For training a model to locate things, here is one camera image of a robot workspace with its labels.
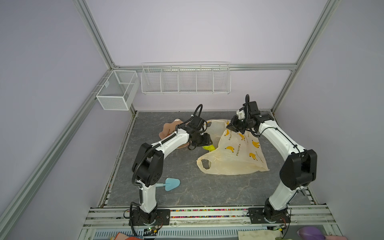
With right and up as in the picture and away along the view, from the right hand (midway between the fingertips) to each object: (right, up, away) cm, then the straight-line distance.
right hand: (226, 127), depth 87 cm
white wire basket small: (-71, +25, +14) cm, 76 cm away
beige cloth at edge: (+11, -50, -18) cm, 54 cm away
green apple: (-10, -12, 0) cm, 16 cm away
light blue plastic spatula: (-33, -32, -2) cm, 46 cm away
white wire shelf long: (-25, +33, +13) cm, 43 cm away
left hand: (-10, -11, +2) cm, 15 cm away
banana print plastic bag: (+4, -14, -4) cm, 15 cm away
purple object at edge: (+37, -50, -17) cm, 64 cm away
